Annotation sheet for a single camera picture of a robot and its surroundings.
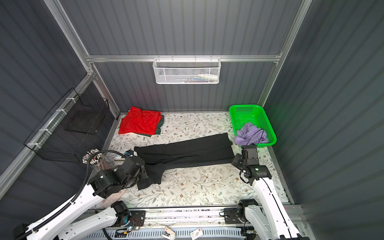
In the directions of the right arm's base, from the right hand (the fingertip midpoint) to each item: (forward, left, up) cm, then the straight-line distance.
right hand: (239, 160), depth 81 cm
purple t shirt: (+23, -13, -8) cm, 27 cm away
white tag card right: (-32, +23, -11) cm, 41 cm away
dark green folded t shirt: (+29, +52, -9) cm, 60 cm away
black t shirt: (+4, +45, -7) cm, 46 cm away
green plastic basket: (+44, -12, -10) cm, 47 cm away
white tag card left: (-32, +36, -9) cm, 49 cm away
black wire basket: (+4, +86, +17) cm, 88 cm away
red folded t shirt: (+34, +66, -5) cm, 74 cm away
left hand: (-7, +47, +5) cm, 48 cm away
